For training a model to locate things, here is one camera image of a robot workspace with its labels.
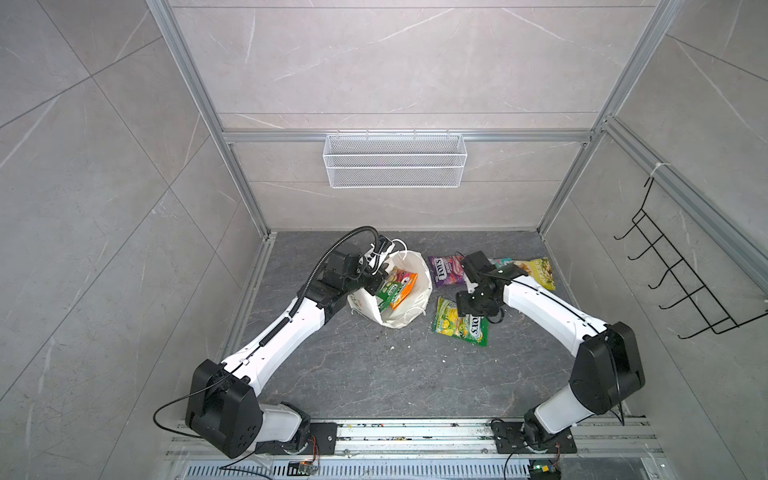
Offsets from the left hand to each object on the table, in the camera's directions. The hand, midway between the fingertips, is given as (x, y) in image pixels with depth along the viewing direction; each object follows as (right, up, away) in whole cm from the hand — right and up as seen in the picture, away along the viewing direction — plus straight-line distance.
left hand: (384, 256), depth 79 cm
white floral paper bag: (+7, -14, +7) cm, 18 cm away
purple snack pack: (+22, -5, +25) cm, 34 cm away
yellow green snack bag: (+54, -5, +22) cm, 58 cm away
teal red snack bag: (+42, -2, +28) cm, 51 cm away
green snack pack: (0, -12, +12) cm, 17 cm away
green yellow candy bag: (+26, -22, +11) cm, 36 cm away
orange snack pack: (+7, -8, +13) cm, 17 cm away
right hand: (+24, -15, +8) cm, 30 cm away
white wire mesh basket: (+3, +33, +22) cm, 39 cm away
